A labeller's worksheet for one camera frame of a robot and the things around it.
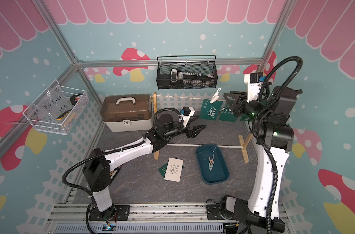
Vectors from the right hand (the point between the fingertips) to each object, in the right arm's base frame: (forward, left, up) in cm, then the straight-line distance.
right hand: (227, 94), depth 56 cm
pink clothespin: (-4, 0, -50) cm, 50 cm away
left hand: (+2, +8, -19) cm, 20 cm away
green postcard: (-9, +30, -50) cm, 59 cm away
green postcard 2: (+5, -4, -16) cm, 18 cm away
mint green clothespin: (-9, +1, -50) cm, 51 cm away
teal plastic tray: (-8, -1, -50) cm, 50 cm away
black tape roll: (+18, +77, -16) cm, 81 cm away
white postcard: (-9, +23, -50) cm, 56 cm away
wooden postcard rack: (+5, -23, -47) cm, 52 cm away
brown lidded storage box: (+20, +52, -29) cm, 63 cm away
